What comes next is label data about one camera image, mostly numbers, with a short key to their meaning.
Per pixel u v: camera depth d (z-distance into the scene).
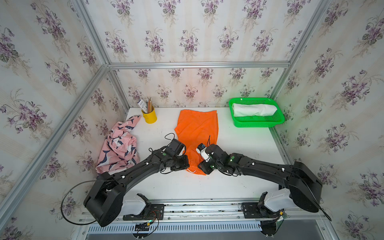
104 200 0.40
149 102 1.02
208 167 0.71
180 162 0.73
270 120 1.11
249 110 1.11
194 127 1.04
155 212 0.73
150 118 1.05
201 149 0.73
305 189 0.41
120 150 0.90
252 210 0.75
